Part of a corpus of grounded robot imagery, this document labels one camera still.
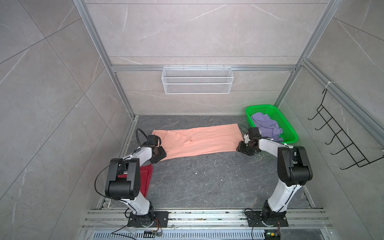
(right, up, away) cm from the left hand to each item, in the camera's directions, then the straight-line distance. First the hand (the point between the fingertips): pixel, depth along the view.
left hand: (162, 152), depth 96 cm
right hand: (+52, +2, +4) cm, 52 cm away
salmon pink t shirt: (+11, +5, +7) cm, 14 cm away
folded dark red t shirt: (-8, -12, -8) cm, 17 cm away
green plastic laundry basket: (+87, +11, +6) cm, 88 cm away
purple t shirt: (+76, +15, +13) cm, 79 cm away
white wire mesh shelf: (+21, +49, +5) cm, 53 cm away
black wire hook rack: (+88, +3, -36) cm, 96 cm away
